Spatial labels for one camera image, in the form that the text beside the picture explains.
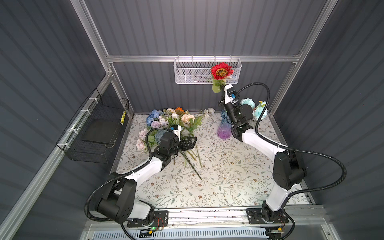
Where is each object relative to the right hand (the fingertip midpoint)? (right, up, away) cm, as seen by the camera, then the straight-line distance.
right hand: (224, 85), depth 71 cm
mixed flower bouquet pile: (-38, -16, +30) cm, 51 cm away
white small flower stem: (-3, -8, +48) cm, 49 cm away
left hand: (-16, -27, +13) cm, 34 cm away
